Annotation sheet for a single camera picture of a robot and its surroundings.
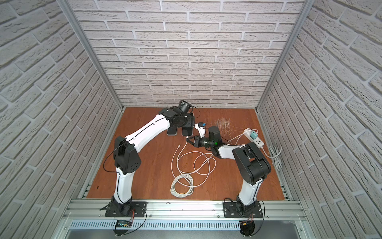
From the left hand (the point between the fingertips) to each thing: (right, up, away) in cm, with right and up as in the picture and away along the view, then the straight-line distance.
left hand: (189, 118), depth 89 cm
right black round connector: (+29, -53, -20) cm, 63 cm away
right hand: (-3, -14, -3) cm, 15 cm away
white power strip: (+46, -15, +8) cm, 49 cm away
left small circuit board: (-32, -53, -17) cm, 64 cm away
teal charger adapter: (+42, -11, +6) cm, 44 cm away
